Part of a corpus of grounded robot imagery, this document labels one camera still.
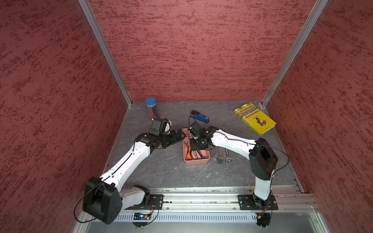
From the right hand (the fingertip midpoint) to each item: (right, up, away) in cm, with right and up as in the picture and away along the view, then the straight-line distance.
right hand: (194, 149), depth 87 cm
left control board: (-28, -33, -15) cm, 46 cm away
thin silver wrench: (+22, -6, +5) cm, 23 cm away
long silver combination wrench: (+15, -4, +5) cm, 16 cm away
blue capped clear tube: (-29, +29, +8) cm, 42 cm away
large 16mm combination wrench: (+5, -6, +3) cm, 8 cm away
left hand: (-9, +6, -7) cm, 13 cm away
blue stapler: (+1, +22, +23) cm, 32 cm away
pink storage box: (-1, -6, +3) cm, 6 cm away
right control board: (+33, -30, -19) cm, 48 cm away
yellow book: (+46, +19, +19) cm, 54 cm away
